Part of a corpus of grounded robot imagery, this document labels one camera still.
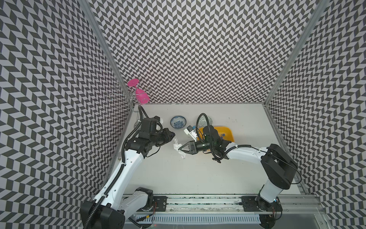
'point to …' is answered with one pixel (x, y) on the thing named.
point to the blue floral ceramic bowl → (178, 122)
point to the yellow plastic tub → (224, 132)
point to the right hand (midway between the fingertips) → (180, 152)
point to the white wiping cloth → (176, 147)
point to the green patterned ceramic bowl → (202, 121)
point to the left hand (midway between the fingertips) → (174, 136)
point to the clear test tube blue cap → (222, 134)
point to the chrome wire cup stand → (130, 95)
